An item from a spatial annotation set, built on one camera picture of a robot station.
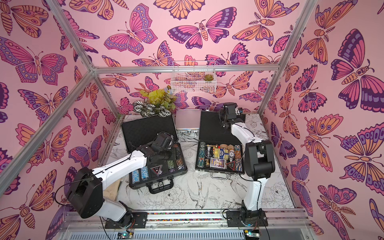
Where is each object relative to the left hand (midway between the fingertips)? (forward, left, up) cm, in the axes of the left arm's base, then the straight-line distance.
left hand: (179, 152), depth 86 cm
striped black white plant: (+22, +19, +13) cm, 32 cm away
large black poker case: (-9, +11, -8) cm, 16 cm away
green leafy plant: (+37, +14, +9) cm, 41 cm away
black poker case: (+6, -24, -7) cm, 26 cm away
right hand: (+27, -26, +9) cm, 38 cm away
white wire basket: (+42, -8, +23) cm, 49 cm away
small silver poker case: (+34, -3, -11) cm, 35 cm away
